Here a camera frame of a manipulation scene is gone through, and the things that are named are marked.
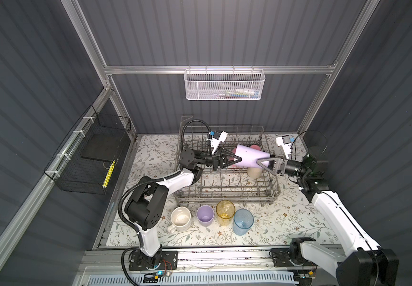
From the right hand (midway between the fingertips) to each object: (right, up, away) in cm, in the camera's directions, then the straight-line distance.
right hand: (259, 165), depth 67 cm
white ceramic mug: (-33, -27, +17) cm, 46 cm away
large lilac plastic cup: (-4, +3, -1) cm, 6 cm away
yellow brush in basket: (-58, -4, +1) cm, 59 cm away
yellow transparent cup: (-12, -20, +8) cm, 24 cm away
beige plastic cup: (+4, -6, +22) cm, 23 cm away
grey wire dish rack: (-6, -13, +32) cm, 35 cm away
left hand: (-7, +2, -1) cm, 8 cm away
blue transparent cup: (-5, -24, +9) cm, 26 cm away
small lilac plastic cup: (-21, -26, +18) cm, 38 cm away
